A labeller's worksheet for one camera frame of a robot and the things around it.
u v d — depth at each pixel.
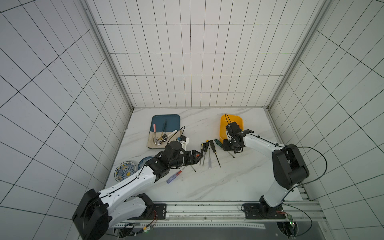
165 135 1.01
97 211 0.39
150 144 0.97
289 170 0.47
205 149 0.95
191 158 0.67
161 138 1.00
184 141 0.71
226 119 1.01
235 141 0.69
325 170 0.47
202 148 0.95
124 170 0.85
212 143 0.97
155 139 1.00
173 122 1.10
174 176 0.84
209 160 0.91
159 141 0.97
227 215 0.73
